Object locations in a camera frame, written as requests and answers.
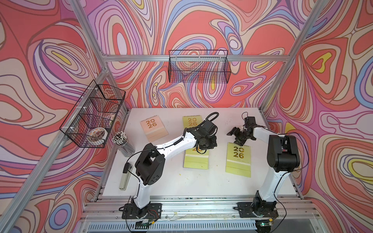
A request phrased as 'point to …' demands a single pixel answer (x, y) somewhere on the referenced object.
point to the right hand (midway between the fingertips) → (231, 139)
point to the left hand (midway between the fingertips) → (218, 146)
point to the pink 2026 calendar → (153, 128)
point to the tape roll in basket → (97, 135)
